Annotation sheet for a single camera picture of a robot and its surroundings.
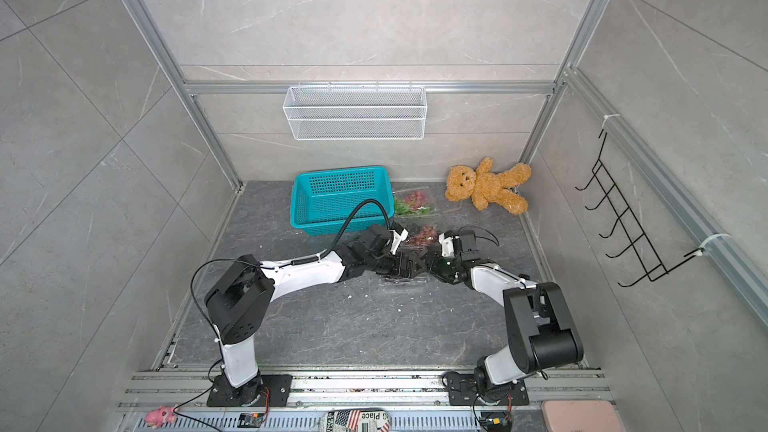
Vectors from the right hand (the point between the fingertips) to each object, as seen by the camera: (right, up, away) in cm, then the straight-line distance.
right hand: (424, 264), depth 91 cm
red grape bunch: (-1, +21, +16) cm, 26 cm away
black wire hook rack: (+44, +6, -30) cm, 54 cm away
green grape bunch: (-6, +17, +13) cm, 23 cm away
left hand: (-2, +1, -8) cm, 8 cm away
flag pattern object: (-19, -31, -24) cm, 44 cm away
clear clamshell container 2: (-3, +11, +13) cm, 17 cm away
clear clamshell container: (+4, +23, +17) cm, 29 cm away
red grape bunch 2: (0, +8, +6) cm, 10 cm away
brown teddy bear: (+25, +25, +19) cm, 40 cm away
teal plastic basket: (-37, +20, +22) cm, 48 cm away
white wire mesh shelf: (-23, +50, +9) cm, 56 cm away
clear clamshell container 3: (-6, -6, -3) cm, 9 cm away
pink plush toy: (-65, -32, -23) cm, 76 cm away
